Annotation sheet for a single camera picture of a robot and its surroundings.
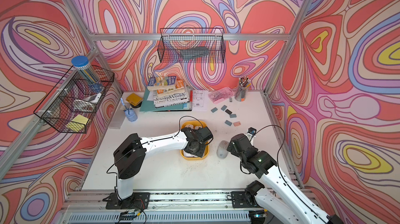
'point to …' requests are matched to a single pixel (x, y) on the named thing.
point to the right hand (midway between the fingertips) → (239, 149)
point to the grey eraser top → (224, 108)
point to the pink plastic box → (219, 95)
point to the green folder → (148, 106)
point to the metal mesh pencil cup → (244, 83)
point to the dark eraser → (228, 111)
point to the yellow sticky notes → (78, 123)
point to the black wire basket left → (72, 105)
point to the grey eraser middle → (233, 115)
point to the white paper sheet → (199, 100)
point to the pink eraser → (236, 124)
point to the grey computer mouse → (222, 149)
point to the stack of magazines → (168, 90)
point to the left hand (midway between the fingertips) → (201, 152)
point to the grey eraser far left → (214, 110)
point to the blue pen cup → (129, 114)
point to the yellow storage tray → (195, 124)
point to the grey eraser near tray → (228, 123)
